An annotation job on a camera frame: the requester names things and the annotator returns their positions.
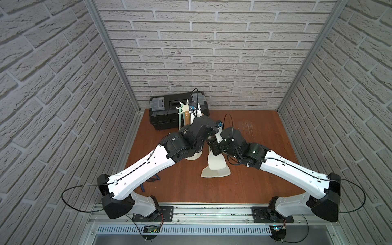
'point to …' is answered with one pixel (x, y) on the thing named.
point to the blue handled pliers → (149, 180)
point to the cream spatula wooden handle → (227, 170)
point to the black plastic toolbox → (164, 114)
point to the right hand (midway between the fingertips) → (211, 139)
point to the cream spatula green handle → (216, 166)
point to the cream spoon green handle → (179, 118)
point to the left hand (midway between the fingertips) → (209, 118)
